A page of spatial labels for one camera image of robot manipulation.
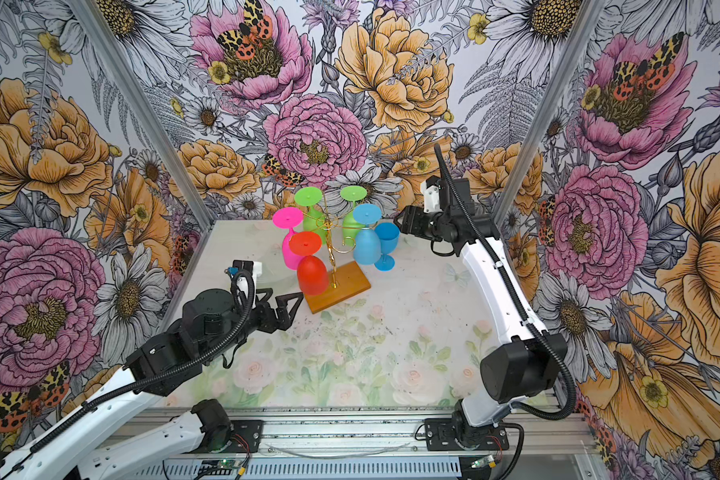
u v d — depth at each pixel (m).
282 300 0.58
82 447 0.42
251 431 0.75
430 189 0.70
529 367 0.45
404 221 0.70
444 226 0.57
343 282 1.02
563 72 0.81
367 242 0.83
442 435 0.73
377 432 0.76
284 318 0.59
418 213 0.68
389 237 0.96
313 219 0.84
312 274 0.77
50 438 0.40
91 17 0.72
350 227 0.87
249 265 0.57
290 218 0.76
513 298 0.45
